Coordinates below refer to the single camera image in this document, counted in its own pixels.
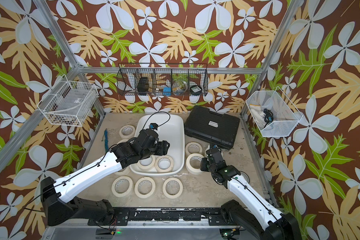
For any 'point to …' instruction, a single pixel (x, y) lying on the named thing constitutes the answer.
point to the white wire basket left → (71, 103)
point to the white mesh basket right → (273, 113)
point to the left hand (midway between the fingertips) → (166, 143)
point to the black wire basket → (162, 79)
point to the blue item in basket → (167, 91)
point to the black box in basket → (143, 84)
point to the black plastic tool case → (218, 129)
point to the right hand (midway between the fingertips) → (201, 160)
